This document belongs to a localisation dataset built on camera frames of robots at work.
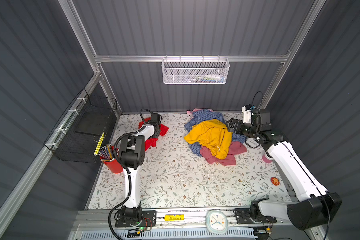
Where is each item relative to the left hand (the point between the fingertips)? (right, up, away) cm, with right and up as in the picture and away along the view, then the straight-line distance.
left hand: (148, 132), depth 106 cm
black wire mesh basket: (-28, -1, -34) cm, 44 cm away
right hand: (+52, +5, -29) cm, 60 cm away
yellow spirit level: (+20, -41, -34) cm, 57 cm away
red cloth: (+4, -7, -7) cm, 11 cm away
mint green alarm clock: (+41, -42, -36) cm, 69 cm away
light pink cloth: (+34, +18, +17) cm, 42 cm away
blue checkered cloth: (+39, +12, +1) cm, 41 cm away
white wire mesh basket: (+35, +50, +17) cm, 64 cm away
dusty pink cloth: (+58, -10, -11) cm, 60 cm away
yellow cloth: (+43, -1, -13) cm, 45 cm away
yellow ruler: (-15, -8, -39) cm, 43 cm away
